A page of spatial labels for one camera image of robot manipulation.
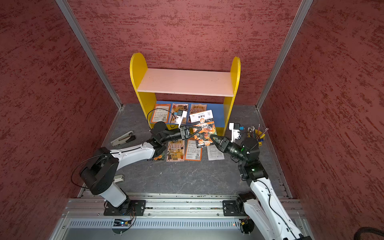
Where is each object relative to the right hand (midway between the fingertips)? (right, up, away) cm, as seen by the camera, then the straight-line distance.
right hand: (209, 140), depth 70 cm
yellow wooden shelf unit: (-27, +28, +44) cm, 59 cm away
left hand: (-4, +4, +1) cm, 6 cm away
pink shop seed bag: (-21, +18, +30) cm, 41 cm away
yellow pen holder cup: (+33, 0, +22) cm, 39 cm away
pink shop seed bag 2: (-19, -11, +25) cm, 33 cm away
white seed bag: (+6, -12, +25) cm, 28 cm away
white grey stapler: (-54, -3, +30) cm, 62 cm away
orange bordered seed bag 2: (-9, -12, +25) cm, 29 cm away
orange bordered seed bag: (-29, +14, +27) cm, 43 cm away
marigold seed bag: (-2, +10, +1) cm, 10 cm away
